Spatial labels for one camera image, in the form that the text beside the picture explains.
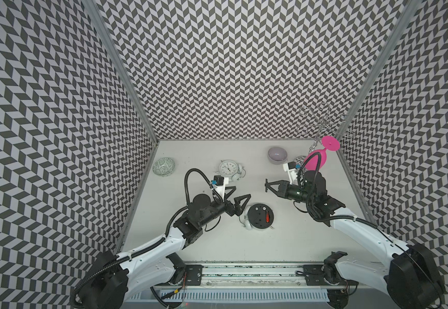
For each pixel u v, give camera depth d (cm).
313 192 60
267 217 83
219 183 64
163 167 103
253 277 74
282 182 69
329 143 74
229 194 75
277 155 106
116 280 39
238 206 65
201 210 57
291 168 72
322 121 79
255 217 83
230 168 101
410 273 40
